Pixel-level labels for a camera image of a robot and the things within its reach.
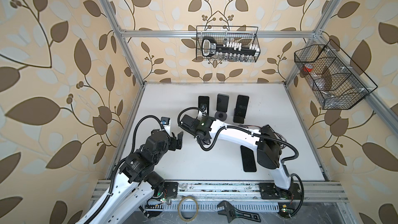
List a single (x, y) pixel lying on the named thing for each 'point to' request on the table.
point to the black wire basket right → (337, 82)
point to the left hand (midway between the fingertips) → (175, 131)
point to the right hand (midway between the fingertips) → (199, 124)
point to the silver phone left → (204, 100)
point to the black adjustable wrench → (231, 212)
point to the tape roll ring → (194, 217)
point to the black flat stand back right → (239, 117)
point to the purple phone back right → (240, 109)
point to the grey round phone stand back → (221, 115)
